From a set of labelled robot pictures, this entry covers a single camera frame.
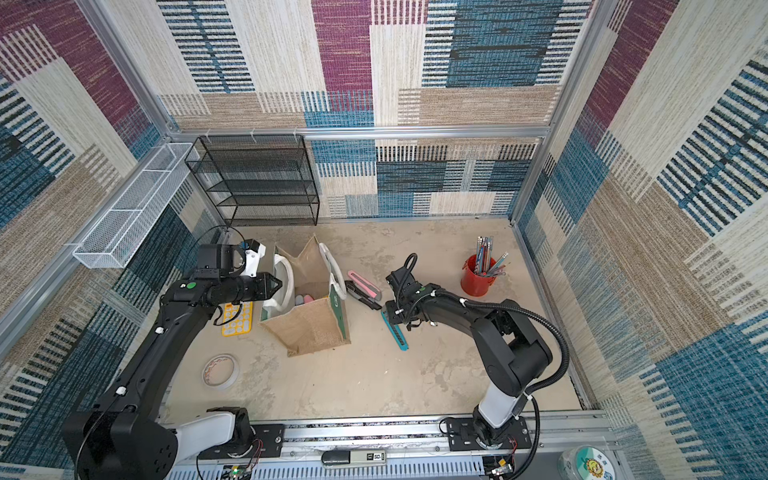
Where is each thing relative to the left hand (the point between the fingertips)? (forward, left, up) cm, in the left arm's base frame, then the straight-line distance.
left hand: (279, 282), depth 80 cm
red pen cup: (+10, -56, -17) cm, 59 cm away
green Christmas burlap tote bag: (-9, -9, -1) cm, 13 cm away
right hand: (-1, -32, -18) cm, 37 cm away
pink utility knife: (+9, -22, -18) cm, 30 cm away
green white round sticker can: (-39, -70, -12) cm, 81 cm away
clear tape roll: (-16, +18, -19) cm, 31 cm away
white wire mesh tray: (+8, +34, +14) cm, 38 cm away
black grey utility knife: (+6, -20, -18) cm, 28 cm away
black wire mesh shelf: (+45, +18, 0) cm, 48 cm away
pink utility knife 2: (+6, -3, -17) cm, 18 cm away
